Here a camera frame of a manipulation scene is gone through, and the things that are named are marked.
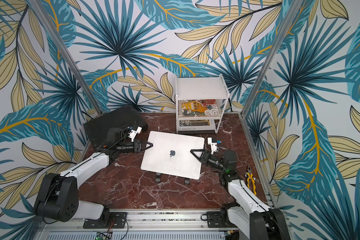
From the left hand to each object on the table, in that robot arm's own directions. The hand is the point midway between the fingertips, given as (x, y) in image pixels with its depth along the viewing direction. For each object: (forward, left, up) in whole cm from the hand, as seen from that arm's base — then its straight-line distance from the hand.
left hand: (151, 147), depth 79 cm
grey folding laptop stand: (-9, -3, -18) cm, 20 cm away
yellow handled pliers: (-8, -56, -16) cm, 59 cm away
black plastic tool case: (+34, +28, -14) cm, 46 cm away
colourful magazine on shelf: (+28, -27, +3) cm, 39 cm away
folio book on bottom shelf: (+26, -28, -13) cm, 40 cm away
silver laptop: (-4, -10, +1) cm, 11 cm away
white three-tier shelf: (+32, -26, +16) cm, 44 cm away
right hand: (-7, -17, +3) cm, 18 cm away
